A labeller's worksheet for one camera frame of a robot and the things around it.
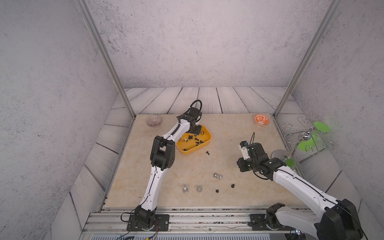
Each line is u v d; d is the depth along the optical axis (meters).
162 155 0.62
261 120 1.15
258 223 0.71
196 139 1.05
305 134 0.73
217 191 0.83
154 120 1.15
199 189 0.82
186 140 1.05
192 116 0.84
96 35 0.79
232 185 0.85
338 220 0.39
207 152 0.99
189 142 1.06
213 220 0.75
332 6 0.70
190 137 1.07
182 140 1.05
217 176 0.88
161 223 0.73
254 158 0.64
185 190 0.82
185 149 0.98
